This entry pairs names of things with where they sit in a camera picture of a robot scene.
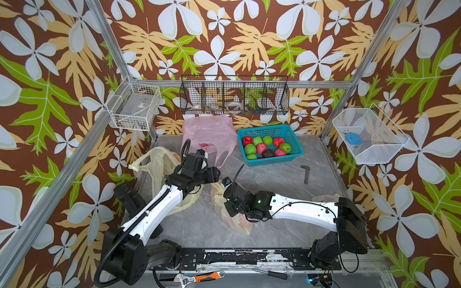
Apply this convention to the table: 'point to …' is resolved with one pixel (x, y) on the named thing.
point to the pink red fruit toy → (261, 147)
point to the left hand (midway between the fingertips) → (216, 170)
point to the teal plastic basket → (284, 131)
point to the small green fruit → (251, 156)
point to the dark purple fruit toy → (268, 153)
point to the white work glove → (328, 198)
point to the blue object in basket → (353, 138)
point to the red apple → (247, 140)
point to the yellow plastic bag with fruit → (163, 162)
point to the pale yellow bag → (238, 222)
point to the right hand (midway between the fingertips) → (225, 202)
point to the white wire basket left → (134, 105)
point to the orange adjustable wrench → (182, 279)
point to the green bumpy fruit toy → (257, 140)
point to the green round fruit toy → (286, 147)
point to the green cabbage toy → (250, 149)
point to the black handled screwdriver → (271, 273)
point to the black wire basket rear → (239, 95)
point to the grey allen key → (308, 169)
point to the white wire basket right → (370, 135)
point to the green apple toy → (268, 140)
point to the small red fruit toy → (280, 152)
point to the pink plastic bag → (215, 134)
